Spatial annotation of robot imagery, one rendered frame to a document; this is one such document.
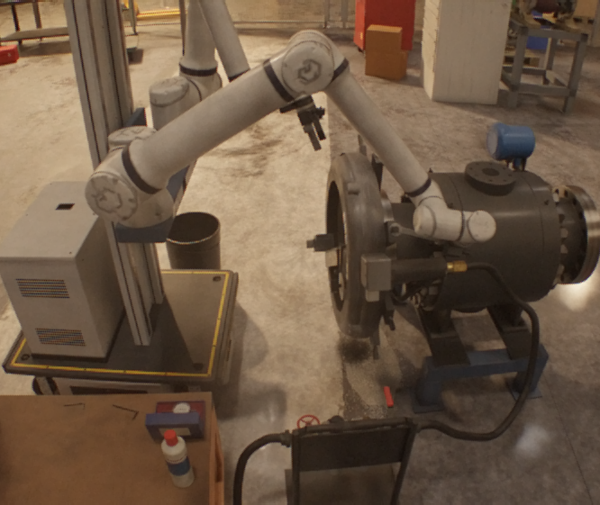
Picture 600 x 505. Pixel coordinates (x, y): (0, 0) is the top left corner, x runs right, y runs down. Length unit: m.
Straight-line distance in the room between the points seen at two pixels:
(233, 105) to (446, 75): 4.66
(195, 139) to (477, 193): 1.20
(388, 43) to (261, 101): 5.22
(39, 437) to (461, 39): 5.12
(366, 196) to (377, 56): 4.69
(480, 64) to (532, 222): 3.86
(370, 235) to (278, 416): 0.91
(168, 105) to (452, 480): 1.79
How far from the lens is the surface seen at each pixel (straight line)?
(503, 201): 2.16
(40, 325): 2.19
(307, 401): 2.39
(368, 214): 1.86
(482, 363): 2.31
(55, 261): 1.94
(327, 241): 2.33
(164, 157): 1.37
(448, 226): 1.49
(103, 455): 1.75
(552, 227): 2.22
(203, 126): 1.32
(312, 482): 2.14
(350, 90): 1.43
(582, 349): 2.94
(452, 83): 5.87
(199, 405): 1.79
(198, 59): 2.12
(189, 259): 2.77
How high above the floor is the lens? 1.85
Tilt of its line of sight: 35 degrees down
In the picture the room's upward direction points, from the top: straight up
